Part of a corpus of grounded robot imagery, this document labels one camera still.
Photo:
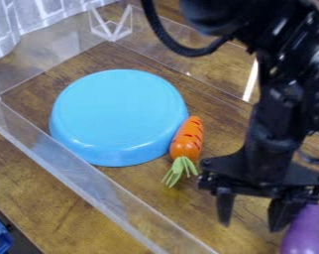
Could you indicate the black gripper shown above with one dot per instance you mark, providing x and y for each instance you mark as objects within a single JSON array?
[{"x": 260, "y": 168}]

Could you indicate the purple toy eggplant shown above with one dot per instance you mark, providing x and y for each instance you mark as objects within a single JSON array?
[{"x": 300, "y": 239}]

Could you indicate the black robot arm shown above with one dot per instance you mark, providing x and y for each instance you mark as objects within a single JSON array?
[{"x": 278, "y": 30}]

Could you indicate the blue round tray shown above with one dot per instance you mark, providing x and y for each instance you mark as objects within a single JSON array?
[{"x": 117, "y": 116}]

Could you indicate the orange toy carrot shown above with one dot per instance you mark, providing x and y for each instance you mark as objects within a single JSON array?
[{"x": 185, "y": 150}]

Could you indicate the white curtain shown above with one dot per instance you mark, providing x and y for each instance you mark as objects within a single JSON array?
[{"x": 23, "y": 16}]

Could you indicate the clear acrylic enclosure wall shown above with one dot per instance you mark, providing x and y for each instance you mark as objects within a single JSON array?
[{"x": 77, "y": 208}]

